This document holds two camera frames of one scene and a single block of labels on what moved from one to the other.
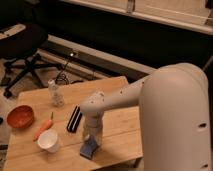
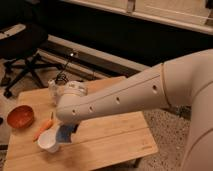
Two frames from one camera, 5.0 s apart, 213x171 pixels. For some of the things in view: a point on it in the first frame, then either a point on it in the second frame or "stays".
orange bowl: (20, 116) stays
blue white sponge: (87, 148) -> (64, 133)
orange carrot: (44, 128) stays
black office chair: (24, 41) stays
